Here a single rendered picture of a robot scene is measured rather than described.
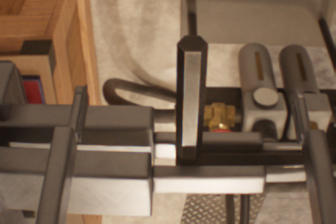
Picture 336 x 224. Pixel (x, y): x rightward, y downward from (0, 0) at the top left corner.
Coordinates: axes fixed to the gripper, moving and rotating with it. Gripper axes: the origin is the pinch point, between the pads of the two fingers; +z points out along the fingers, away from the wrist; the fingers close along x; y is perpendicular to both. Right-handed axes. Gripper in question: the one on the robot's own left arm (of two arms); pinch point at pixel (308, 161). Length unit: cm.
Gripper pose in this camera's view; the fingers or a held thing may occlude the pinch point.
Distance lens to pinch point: 9.9
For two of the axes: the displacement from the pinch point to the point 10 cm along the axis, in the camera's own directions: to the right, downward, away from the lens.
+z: 10.0, 0.1, -0.2
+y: 0.0, 7.2, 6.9
